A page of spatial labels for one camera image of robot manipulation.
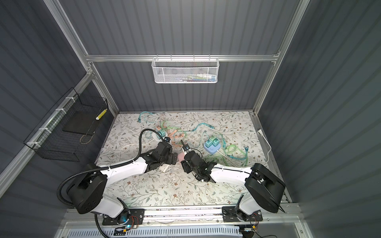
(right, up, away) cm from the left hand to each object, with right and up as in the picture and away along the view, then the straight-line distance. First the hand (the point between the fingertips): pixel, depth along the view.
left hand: (170, 154), depth 90 cm
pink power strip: (+7, -2, +2) cm, 7 cm away
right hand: (+11, -3, -4) cm, 12 cm away
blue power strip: (+27, +2, +6) cm, 28 cm away
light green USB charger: (+29, +7, +4) cm, 30 cm away
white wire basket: (+7, +64, +34) cm, 73 cm away
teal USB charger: (+24, +6, +4) cm, 25 cm away
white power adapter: (-3, -8, -2) cm, 9 cm away
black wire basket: (-47, +15, -19) cm, 53 cm away
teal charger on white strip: (-7, +12, +9) cm, 17 cm away
